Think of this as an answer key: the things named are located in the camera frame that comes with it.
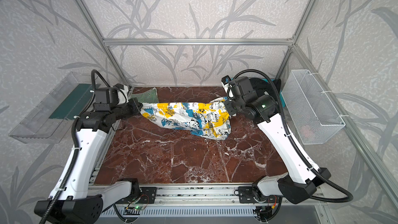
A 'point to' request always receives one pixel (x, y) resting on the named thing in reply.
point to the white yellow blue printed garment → (208, 119)
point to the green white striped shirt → (150, 96)
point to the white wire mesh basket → (315, 117)
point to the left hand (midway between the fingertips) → (144, 99)
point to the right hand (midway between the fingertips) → (232, 94)
